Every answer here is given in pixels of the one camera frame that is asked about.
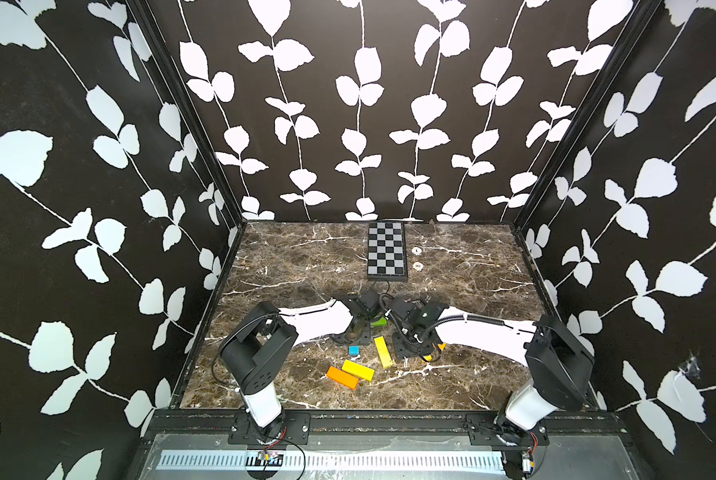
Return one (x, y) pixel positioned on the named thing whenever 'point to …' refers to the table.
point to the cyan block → (354, 350)
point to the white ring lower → (417, 265)
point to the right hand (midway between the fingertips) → (398, 349)
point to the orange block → (344, 378)
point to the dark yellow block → (430, 357)
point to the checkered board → (386, 252)
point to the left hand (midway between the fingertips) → (361, 335)
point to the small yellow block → (383, 351)
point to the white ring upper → (416, 250)
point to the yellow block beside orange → (358, 370)
